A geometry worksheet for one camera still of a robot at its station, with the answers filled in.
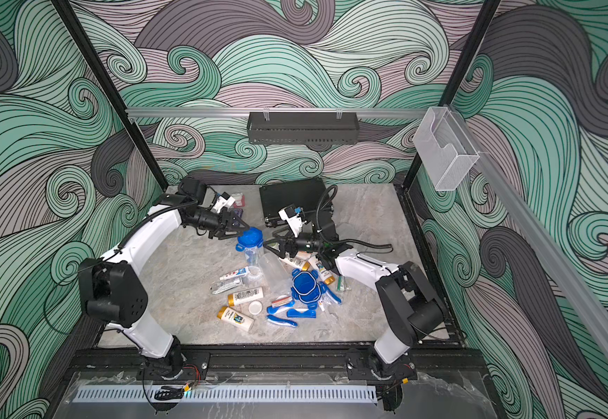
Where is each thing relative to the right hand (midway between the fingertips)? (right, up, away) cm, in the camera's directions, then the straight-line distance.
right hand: (267, 242), depth 79 cm
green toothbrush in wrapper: (+24, -16, +11) cm, 31 cm away
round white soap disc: (-5, -22, +5) cm, 23 cm away
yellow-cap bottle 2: (-10, -24, +1) cm, 26 cm away
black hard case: (+15, +16, +36) cm, 42 cm away
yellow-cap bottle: (-11, -20, +6) cm, 24 cm away
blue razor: (+4, -26, +3) cm, 26 cm away
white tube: (-16, -17, +9) cm, 25 cm away
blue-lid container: (-7, -1, +6) cm, 9 cm away
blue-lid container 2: (0, -13, +15) cm, 20 cm away
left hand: (-7, +4, 0) cm, 8 cm away
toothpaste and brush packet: (+19, -19, +7) cm, 28 cm away
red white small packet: (+4, -21, +6) cm, 22 cm away
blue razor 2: (+1, -23, +4) cm, 23 cm away
